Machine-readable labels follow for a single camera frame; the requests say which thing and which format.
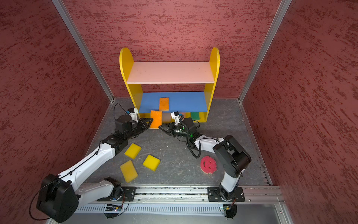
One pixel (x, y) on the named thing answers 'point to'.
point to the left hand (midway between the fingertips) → (153, 122)
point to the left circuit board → (111, 207)
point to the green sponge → (195, 115)
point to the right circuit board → (227, 207)
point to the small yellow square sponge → (151, 163)
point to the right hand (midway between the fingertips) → (157, 130)
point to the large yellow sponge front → (128, 171)
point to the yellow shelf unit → (182, 87)
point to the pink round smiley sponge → (208, 164)
